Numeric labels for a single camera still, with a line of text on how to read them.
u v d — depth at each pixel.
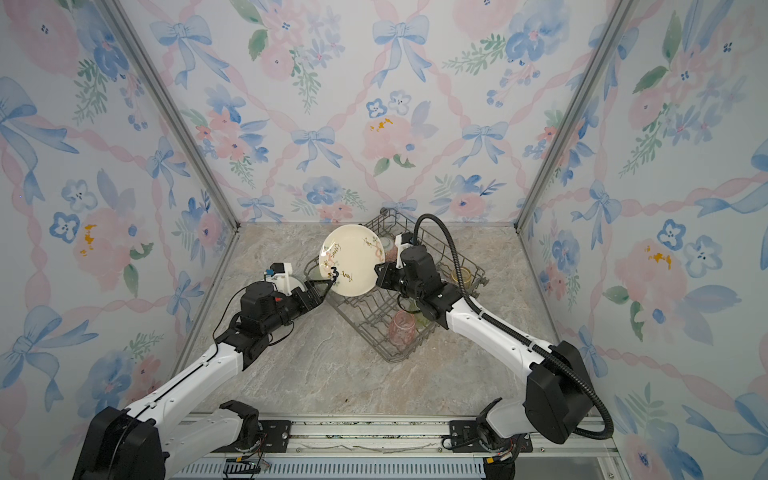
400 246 0.72
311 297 0.71
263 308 0.62
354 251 0.79
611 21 0.71
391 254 0.78
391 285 0.70
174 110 0.86
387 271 0.69
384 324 0.93
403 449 0.73
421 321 0.91
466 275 1.00
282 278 0.74
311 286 0.72
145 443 0.39
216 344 0.57
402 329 0.84
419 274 0.60
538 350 0.44
